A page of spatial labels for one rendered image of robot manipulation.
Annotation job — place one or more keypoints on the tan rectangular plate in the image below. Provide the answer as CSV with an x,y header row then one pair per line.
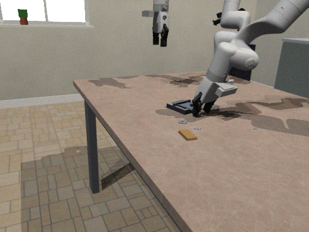
x,y
188,135

